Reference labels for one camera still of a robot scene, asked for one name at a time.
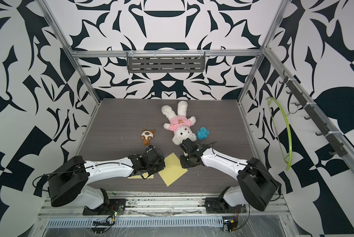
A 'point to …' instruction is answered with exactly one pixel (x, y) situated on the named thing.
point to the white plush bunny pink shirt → (180, 124)
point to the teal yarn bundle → (202, 133)
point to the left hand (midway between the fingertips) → (167, 162)
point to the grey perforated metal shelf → (165, 61)
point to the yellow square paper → (173, 170)
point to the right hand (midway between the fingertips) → (183, 161)
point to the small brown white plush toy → (147, 135)
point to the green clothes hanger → (285, 160)
